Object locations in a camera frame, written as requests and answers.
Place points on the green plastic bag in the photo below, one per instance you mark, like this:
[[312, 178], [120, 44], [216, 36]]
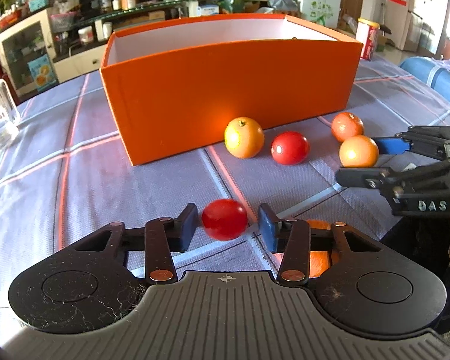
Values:
[[231, 3]]

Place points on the orange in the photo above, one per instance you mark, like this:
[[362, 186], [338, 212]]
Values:
[[319, 262], [243, 137], [359, 152]]

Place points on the teal plastic basket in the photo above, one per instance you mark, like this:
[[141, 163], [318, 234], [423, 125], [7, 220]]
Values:
[[37, 4]]

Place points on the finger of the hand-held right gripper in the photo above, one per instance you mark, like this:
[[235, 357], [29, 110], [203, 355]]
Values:
[[360, 177], [392, 145]]

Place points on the pink plastic basket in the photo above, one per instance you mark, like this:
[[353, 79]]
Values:
[[63, 21]]

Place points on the clear glass bottle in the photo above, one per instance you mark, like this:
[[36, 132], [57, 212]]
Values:
[[0, 112]]

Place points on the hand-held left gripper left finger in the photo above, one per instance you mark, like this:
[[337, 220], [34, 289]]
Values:
[[187, 229]]

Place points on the white TV cabinet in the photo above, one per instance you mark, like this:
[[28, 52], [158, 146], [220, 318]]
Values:
[[78, 60]]

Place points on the orange-red tomato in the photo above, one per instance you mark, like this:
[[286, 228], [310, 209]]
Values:
[[347, 125]]

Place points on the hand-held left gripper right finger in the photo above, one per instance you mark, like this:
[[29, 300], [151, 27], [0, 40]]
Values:
[[267, 229]]

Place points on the white glass-door cabinet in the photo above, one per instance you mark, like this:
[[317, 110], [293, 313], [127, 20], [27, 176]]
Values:
[[22, 52]]

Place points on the blue plaid tablecloth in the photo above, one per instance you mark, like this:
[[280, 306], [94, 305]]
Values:
[[78, 195]]

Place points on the red can yellow lid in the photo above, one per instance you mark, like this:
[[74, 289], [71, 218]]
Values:
[[369, 41]]

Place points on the white jar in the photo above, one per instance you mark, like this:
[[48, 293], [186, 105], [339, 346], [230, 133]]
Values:
[[128, 0]]

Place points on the red tomato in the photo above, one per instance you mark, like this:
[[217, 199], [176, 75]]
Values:
[[225, 219], [290, 148]]

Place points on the blue and white box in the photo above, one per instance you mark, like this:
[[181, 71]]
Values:
[[208, 10]]

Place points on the orange cardboard box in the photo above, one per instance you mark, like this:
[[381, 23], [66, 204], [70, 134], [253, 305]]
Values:
[[210, 93]]

